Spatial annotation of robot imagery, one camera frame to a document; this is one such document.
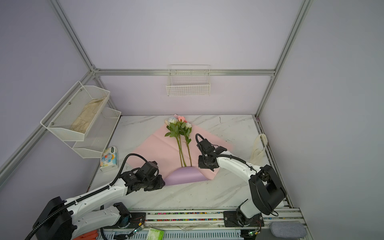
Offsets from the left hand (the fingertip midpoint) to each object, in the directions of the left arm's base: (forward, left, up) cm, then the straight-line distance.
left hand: (162, 184), depth 81 cm
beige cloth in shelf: (+22, +41, +25) cm, 53 cm away
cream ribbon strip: (+23, -61, -3) cm, 65 cm away
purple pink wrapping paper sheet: (+17, -7, -5) cm, 19 cm away
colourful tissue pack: (+15, +35, 0) cm, 38 cm away
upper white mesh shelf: (+25, +46, +27) cm, 59 cm away
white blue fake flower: (+42, -2, +1) cm, 42 cm away
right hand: (+13, -21, +3) cm, 24 cm away
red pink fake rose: (+47, -8, +4) cm, 48 cm away
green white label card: (-22, 0, -2) cm, 22 cm away
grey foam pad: (-20, -62, -1) cm, 65 cm away
